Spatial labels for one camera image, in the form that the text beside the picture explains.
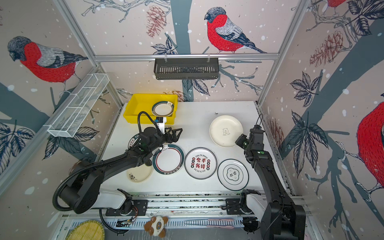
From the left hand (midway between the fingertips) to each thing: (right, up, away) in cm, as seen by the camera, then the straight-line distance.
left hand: (177, 129), depth 82 cm
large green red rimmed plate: (-7, -19, +8) cm, 22 cm away
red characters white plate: (+13, -21, +7) cm, 26 cm away
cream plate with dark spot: (-22, -27, +4) cm, 35 cm away
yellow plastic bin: (-35, +18, +37) cm, 55 cm away
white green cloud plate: (+32, -26, +2) cm, 42 cm away
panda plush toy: (-7, -43, -16) cm, 46 cm away
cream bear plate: (+28, -2, +6) cm, 29 cm away
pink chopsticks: (+16, -44, -12) cm, 48 cm away
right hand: (+36, -5, +2) cm, 36 cm away
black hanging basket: (+6, +41, +22) cm, 47 cm away
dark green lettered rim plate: (-32, -9, +17) cm, 37 cm away
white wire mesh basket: (-52, +3, -12) cm, 53 cm away
